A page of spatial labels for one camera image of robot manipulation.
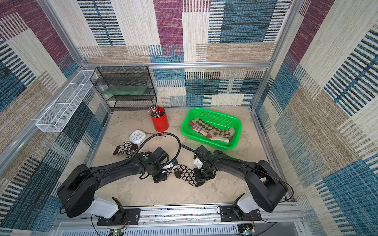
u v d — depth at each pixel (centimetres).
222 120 105
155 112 96
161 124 102
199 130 104
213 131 100
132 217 73
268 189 43
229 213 73
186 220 73
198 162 81
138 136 102
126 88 106
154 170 66
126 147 94
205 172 72
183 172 87
